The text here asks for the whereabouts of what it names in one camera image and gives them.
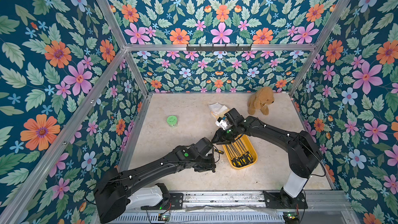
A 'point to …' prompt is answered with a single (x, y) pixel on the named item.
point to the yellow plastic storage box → (250, 149)
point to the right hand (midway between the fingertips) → (214, 142)
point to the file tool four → (238, 153)
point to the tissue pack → (217, 110)
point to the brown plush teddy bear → (260, 99)
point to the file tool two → (245, 154)
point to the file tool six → (237, 159)
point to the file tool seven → (233, 158)
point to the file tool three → (242, 155)
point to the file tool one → (247, 152)
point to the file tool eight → (219, 151)
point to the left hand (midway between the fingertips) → (219, 168)
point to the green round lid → (172, 121)
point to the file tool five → (238, 158)
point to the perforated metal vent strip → (198, 218)
